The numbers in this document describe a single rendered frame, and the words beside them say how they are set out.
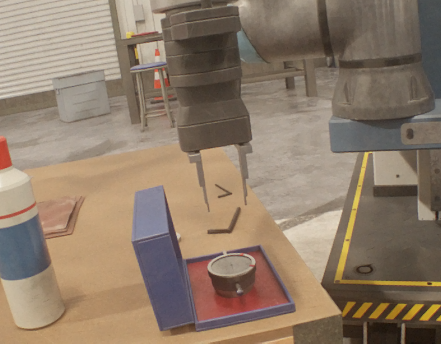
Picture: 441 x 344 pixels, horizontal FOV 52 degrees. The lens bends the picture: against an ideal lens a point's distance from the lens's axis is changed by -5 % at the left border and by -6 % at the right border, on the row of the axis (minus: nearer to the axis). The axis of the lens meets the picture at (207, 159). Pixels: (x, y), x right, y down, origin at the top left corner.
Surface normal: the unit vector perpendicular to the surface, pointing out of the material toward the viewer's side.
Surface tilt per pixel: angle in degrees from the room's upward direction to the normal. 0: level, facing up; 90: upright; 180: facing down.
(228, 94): 99
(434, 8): 90
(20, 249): 90
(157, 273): 90
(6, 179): 42
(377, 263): 0
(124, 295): 0
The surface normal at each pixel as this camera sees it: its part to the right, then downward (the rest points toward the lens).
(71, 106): 0.51, 0.15
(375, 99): -0.50, -0.05
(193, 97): 0.15, 0.37
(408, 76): 0.18, -0.13
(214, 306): -0.14, -0.96
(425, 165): -0.37, 0.29
